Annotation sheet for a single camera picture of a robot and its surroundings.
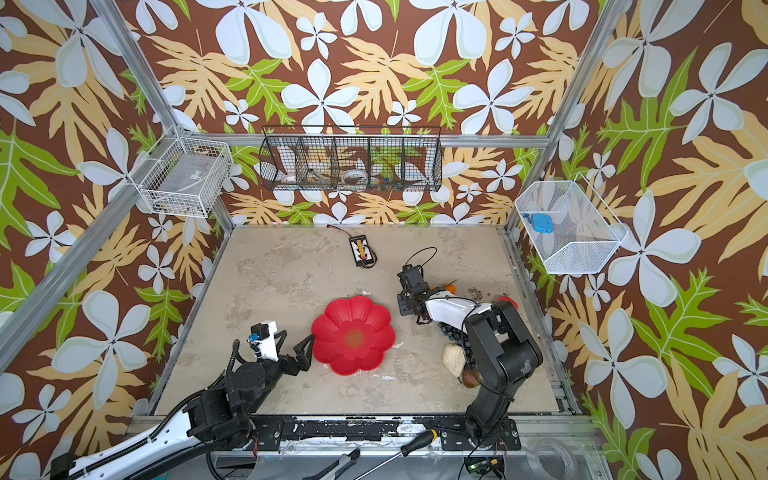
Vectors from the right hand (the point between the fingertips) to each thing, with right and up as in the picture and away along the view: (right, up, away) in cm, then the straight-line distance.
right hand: (408, 299), depth 97 cm
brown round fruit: (+16, -19, -18) cm, 30 cm away
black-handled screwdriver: (-3, -32, -26) cm, 42 cm away
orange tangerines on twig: (+14, +4, +2) cm, 15 cm away
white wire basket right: (+45, +22, -13) cm, 52 cm away
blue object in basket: (+38, +24, -11) cm, 46 cm away
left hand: (-30, -6, -21) cm, 37 cm away
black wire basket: (-19, +46, 0) cm, 50 cm away
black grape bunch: (+14, -10, -10) cm, 20 cm away
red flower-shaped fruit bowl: (-17, -11, -6) cm, 21 cm away
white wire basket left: (-67, +38, -10) cm, 78 cm away
